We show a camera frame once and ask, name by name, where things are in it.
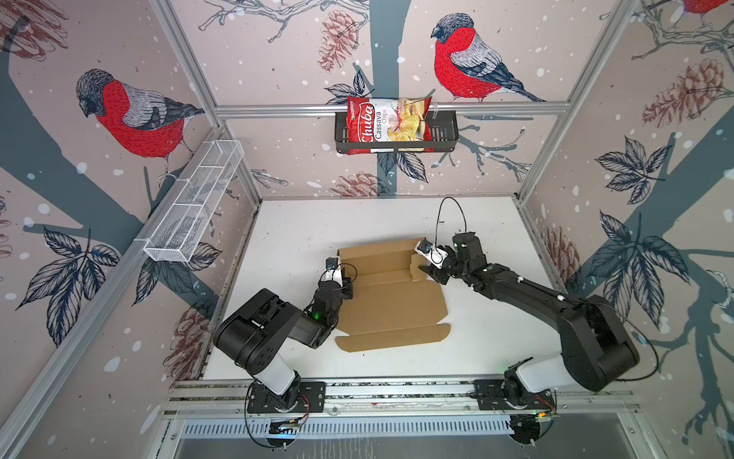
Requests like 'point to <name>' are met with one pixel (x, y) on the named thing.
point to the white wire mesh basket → (178, 235)
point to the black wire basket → (445, 135)
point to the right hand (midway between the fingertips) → (425, 255)
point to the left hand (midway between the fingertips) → (349, 265)
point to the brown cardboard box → (395, 303)
